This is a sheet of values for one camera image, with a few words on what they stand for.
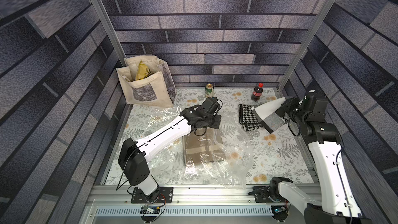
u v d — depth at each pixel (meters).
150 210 0.71
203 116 0.58
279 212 0.71
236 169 0.70
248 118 0.98
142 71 0.97
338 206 0.36
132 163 0.41
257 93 1.07
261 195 0.73
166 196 0.74
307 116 0.48
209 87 1.06
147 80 0.89
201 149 0.85
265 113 0.78
